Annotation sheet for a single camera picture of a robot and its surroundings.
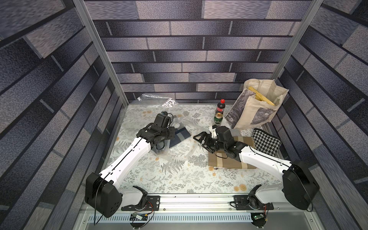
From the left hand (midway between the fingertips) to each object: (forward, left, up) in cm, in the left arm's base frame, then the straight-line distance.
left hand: (173, 130), depth 80 cm
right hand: (-4, -13, -5) cm, 14 cm away
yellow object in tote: (+23, -56, +6) cm, 60 cm away
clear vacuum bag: (+2, -6, -21) cm, 22 cm away
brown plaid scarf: (-11, -30, -16) cm, 35 cm away
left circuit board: (-39, +18, -21) cm, 48 cm away
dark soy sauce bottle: (+28, -33, -10) cm, 45 cm away
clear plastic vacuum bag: (+42, +17, -17) cm, 48 cm away
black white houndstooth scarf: (+1, -60, -15) cm, 62 cm away
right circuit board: (-40, -44, -19) cm, 62 cm away
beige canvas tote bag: (+17, -47, 0) cm, 50 cm away
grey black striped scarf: (+11, -43, -17) cm, 47 cm away
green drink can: (+17, -30, -9) cm, 35 cm away
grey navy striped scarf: (+10, -4, -18) cm, 21 cm away
